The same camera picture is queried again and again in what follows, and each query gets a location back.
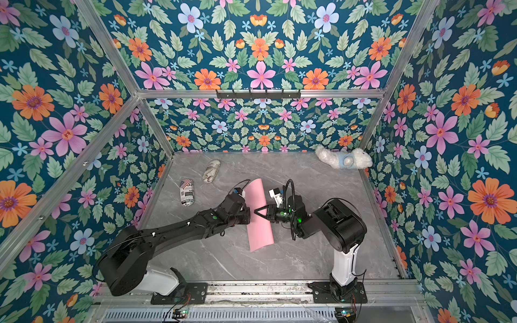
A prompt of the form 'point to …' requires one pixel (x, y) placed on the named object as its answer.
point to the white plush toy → (356, 158)
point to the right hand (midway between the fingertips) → (257, 213)
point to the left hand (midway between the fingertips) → (254, 212)
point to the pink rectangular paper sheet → (259, 230)
